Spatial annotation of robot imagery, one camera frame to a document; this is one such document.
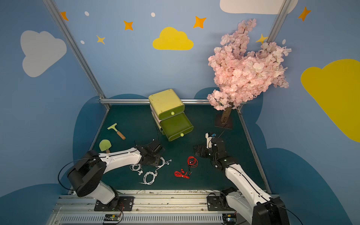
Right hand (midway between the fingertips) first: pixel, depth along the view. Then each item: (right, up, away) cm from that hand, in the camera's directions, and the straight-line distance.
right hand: (201, 145), depth 85 cm
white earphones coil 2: (-22, -12, +3) cm, 25 cm away
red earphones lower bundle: (-13, -17, -1) cm, 21 cm away
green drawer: (-19, +20, +7) cm, 29 cm away
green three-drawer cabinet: (-21, +22, +4) cm, 31 cm away
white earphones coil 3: (-32, -19, -2) cm, 38 cm away
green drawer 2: (-16, +11, +12) cm, 23 cm away
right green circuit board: (+13, -36, -13) cm, 40 cm away
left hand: (-29, -10, +5) cm, 31 cm away
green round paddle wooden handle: (-66, -2, +11) cm, 67 cm away
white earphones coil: (-40, -14, +1) cm, 43 cm away
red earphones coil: (-6, -11, +4) cm, 13 cm away
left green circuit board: (-49, -35, -14) cm, 62 cm away
